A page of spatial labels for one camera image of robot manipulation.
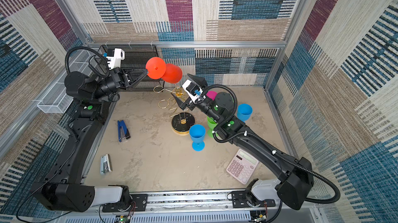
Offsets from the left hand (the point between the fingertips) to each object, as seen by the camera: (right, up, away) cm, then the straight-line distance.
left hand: (146, 72), depth 52 cm
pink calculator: (+40, -43, +31) cm, 66 cm away
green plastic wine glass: (+23, -21, +31) cm, 44 cm away
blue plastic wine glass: (+16, -26, +31) cm, 44 cm away
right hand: (+10, -3, +9) cm, 14 cm away
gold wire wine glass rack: (+6, -23, +47) cm, 53 cm away
